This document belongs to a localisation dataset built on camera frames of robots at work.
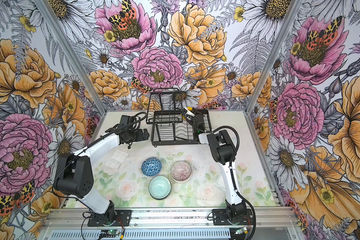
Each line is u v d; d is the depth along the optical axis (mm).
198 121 863
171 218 761
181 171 868
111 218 671
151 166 910
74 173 491
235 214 648
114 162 928
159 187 812
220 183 855
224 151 638
